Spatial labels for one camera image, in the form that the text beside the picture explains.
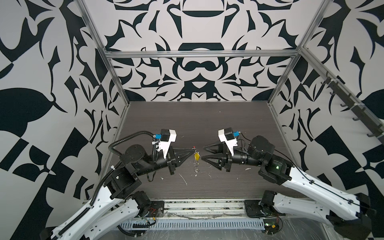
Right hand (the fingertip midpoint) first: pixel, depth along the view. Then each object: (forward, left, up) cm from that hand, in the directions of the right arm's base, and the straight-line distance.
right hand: (205, 154), depth 54 cm
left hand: (+1, +4, +2) cm, 5 cm away
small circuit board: (-19, -31, -38) cm, 53 cm away
